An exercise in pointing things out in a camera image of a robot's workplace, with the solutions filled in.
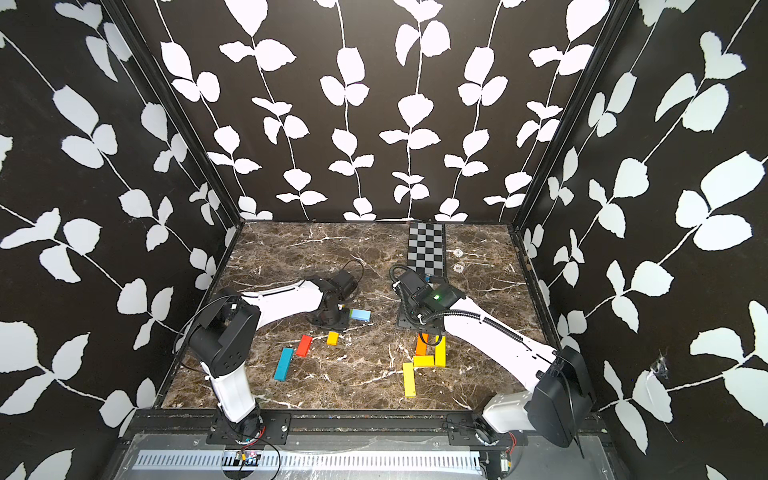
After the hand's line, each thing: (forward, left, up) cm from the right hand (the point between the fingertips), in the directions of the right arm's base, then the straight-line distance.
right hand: (405, 317), depth 80 cm
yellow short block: (-7, -6, -13) cm, 16 cm away
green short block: (+4, +16, -5) cm, 17 cm away
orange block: (-3, -5, -12) cm, 14 cm away
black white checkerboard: (+34, -9, -11) cm, 37 cm away
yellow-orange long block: (-2, +22, -11) cm, 24 cm away
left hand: (+4, +20, -12) cm, 23 cm away
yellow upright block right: (-5, -11, -12) cm, 17 cm away
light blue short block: (+7, +14, -12) cm, 20 cm away
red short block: (-3, +31, -12) cm, 33 cm away
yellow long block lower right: (-13, -1, -13) cm, 18 cm away
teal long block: (-9, +34, -12) cm, 38 cm away
